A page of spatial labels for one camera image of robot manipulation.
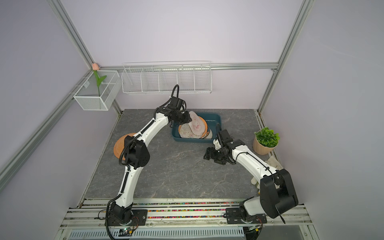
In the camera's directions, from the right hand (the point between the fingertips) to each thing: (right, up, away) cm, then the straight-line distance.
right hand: (208, 157), depth 85 cm
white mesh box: (-62, +33, -8) cm, 71 cm away
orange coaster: (-20, +14, +20) cm, 32 cm away
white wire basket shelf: (-40, +51, +14) cm, 66 cm away
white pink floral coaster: (-15, +14, +20) cm, 28 cm away
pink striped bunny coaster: (-6, +19, +19) cm, 28 cm away
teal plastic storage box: (+5, +23, +28) cm, 37 cm away
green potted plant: (+34, +9, +3) cm, 35 cm away
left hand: (-9, +22, +10) cm, 26 cm away
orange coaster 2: (-60, +4, +17) cm, 63 cm away
